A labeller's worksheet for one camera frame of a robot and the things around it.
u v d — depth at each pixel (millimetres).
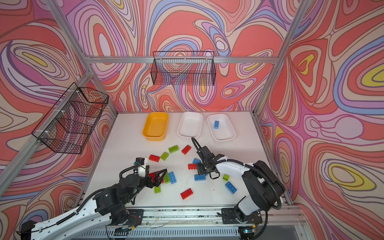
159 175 675
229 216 735
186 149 974
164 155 938
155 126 1078
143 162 650
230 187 817
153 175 676
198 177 861
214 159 661
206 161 704
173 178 846
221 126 1113
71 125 699
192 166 889
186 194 805
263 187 441
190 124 1085
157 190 805
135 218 721
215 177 743
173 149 960
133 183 544
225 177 842
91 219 515
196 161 910
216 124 1111
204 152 717
